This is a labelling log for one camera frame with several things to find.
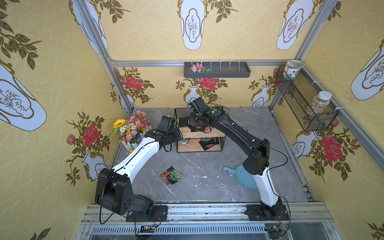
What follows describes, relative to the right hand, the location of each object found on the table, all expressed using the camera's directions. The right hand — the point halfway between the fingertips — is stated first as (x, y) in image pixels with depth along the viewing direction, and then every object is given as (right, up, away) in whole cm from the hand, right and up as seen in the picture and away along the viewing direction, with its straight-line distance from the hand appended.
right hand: (196, 116), depth 88 cm
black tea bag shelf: (0, -7, 0) cm, 7 cm away
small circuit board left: (-24, -55, -15) cm, 62 cm away
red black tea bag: (-19, -34, -2) cm, 39 cm away
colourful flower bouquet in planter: (-39, -8, -1) cm, 40 cm away
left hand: (-14, -10, -2) cm, 17 cm away
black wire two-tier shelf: (0, -16, +12) cm, 20 cm away
